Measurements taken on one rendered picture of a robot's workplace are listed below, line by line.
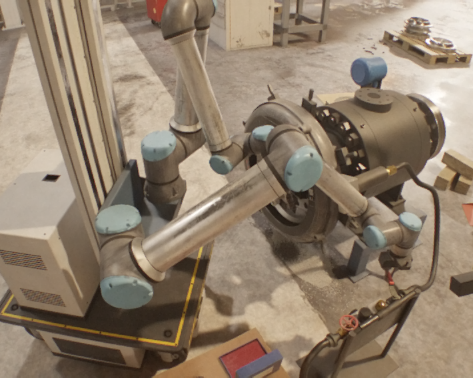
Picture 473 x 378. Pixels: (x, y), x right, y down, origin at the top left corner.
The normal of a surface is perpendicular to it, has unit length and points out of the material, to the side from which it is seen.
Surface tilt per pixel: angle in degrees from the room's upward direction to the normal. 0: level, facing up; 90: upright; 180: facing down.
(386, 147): 55
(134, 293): 93
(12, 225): 0
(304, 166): 86
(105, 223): 5
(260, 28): 90
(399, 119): 33
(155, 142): 5
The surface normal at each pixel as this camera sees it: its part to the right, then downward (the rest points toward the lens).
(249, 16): 0.39, 0.58
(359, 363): 0.00, -0.78
